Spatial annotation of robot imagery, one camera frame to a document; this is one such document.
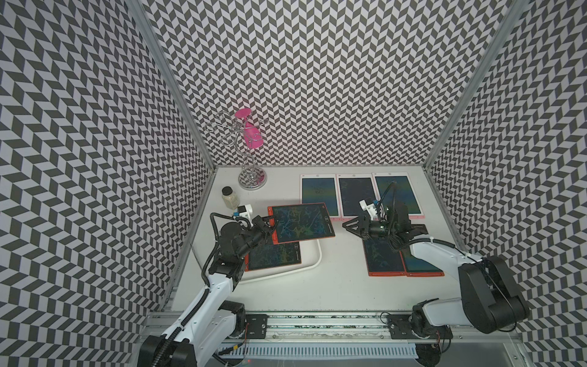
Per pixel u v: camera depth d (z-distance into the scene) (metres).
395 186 1.08
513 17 0.67
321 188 1.09
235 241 0.60
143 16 0.72
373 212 0.79
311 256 0.88
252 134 1.03
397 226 0.68
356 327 0.75
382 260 0.88
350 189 1.09
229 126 1.08
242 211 0.72
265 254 0.88
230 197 0.97
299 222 0.77
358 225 0.77
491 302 0.43
